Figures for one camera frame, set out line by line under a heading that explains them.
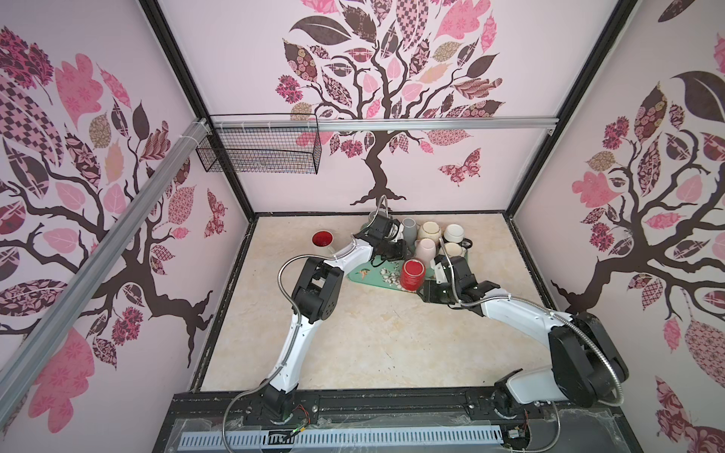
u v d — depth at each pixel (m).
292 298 0.62
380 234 0.84
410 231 1.03
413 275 0.92
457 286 0.68
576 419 0.72
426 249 0.96
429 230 1.01
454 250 1.00
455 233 1.03
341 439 0.70
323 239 1.05
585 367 0.43
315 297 0.61
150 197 0.64
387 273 1.02
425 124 0.92
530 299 0.53
